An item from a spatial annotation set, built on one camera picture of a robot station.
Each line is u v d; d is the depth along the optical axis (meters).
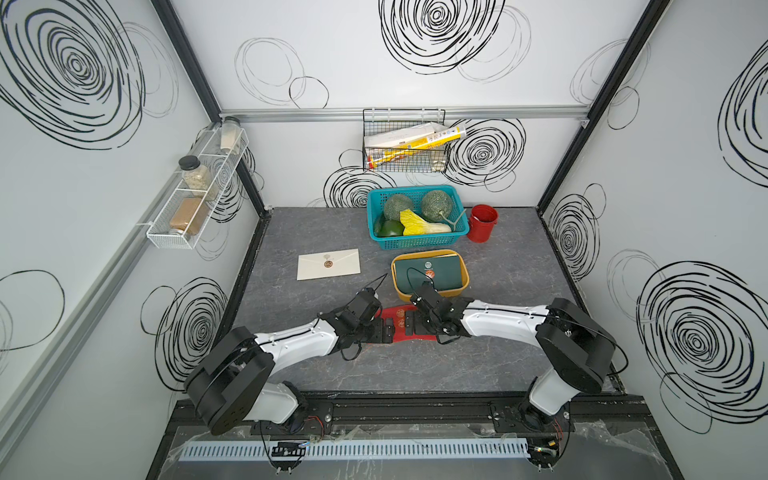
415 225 1.03
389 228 1.04
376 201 1.15
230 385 0.42
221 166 0.96
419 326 0.79
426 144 0.85
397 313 0.89
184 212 0.68
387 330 0.79
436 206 1.08
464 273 0.95
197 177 0.71
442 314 0.68
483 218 1.03
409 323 0.81
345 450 0.96
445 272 0.98
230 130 0.87
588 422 0.73
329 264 1.03
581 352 0.45
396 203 1.08
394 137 0.89
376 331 0.78
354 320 0.68
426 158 0.86
